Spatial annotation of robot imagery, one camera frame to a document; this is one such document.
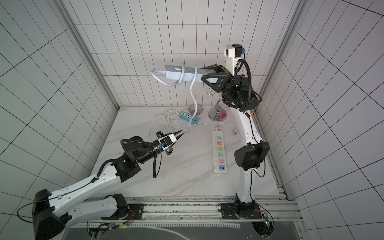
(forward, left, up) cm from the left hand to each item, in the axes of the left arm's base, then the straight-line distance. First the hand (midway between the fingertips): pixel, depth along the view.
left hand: (179, 132), depth 65 cm
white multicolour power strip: (0, -22, -30) cm, 37 cm away
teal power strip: (+35, -2, -30) cm, 46 cm away
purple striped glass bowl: (+44, -5, -31) cm, 54 cm away
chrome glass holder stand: (+39, -25, -32) cm, 56 cm away
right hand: (+3, -9, +25) cm, 27 cm away
